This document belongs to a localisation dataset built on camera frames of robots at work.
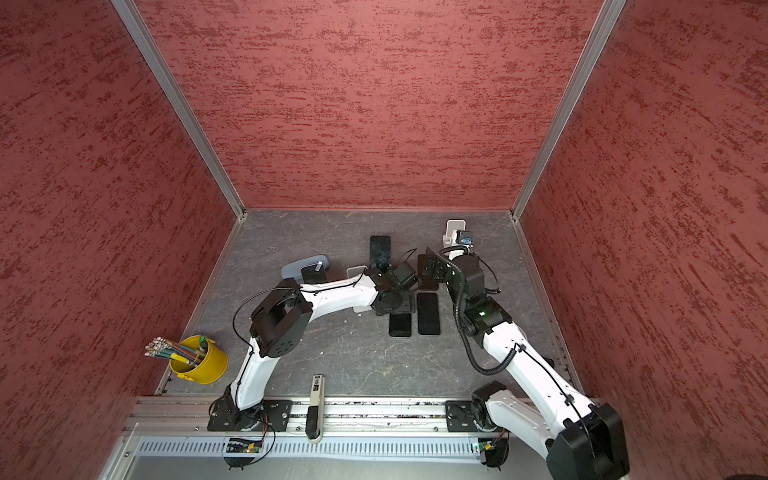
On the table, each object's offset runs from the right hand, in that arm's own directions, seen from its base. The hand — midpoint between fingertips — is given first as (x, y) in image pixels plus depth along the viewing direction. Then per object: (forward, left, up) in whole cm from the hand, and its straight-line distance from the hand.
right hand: (438, 255), depth 79 cm
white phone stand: (+4, +24, -12) cm, 27 cm away
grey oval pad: (+12, +47, -22) cm, 53 cm away
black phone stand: (-8, +10, -25) cm, 28 cm away
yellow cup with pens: (-21, +64, -13) cm, 68 cm away
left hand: (-6, +10, -22) cm, 25 cm away
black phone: (+11, +16, -12) cm, 23 cm away
